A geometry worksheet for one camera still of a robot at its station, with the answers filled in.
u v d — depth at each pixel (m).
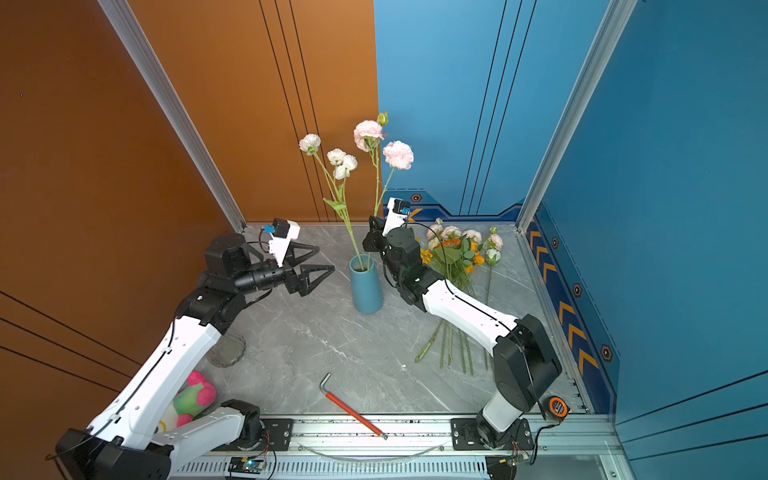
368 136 0.71
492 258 1.05
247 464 0.71
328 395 0.79
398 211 0.65
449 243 1.02
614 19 0.70
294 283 0.59
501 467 0.70
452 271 1.03
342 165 0.81
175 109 0.86
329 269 0.62
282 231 0.57
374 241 0.68
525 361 0.46
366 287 0.85
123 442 0.38
